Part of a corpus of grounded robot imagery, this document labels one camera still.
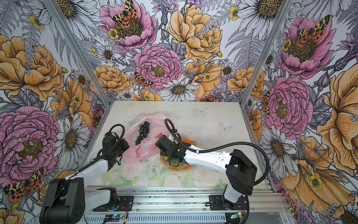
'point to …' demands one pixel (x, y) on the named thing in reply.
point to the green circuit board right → (236, 215)
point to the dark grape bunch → (144, 129)
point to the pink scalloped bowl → (183, 166)
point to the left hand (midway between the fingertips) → (127, 145)
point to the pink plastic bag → (146, 150)
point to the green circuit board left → (113, 217)
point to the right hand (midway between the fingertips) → (166, 151)
